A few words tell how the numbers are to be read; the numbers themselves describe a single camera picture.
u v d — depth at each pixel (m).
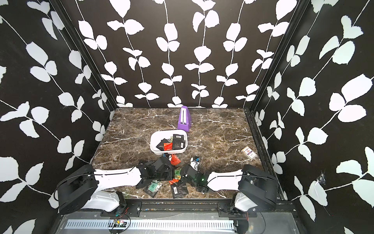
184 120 1.01
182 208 0.76
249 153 0.93
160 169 0.66
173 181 0.82
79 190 0.42
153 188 0.80
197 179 0.65
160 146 0.96
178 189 0.80
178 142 0.97
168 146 0.94
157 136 1.01
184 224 0.70
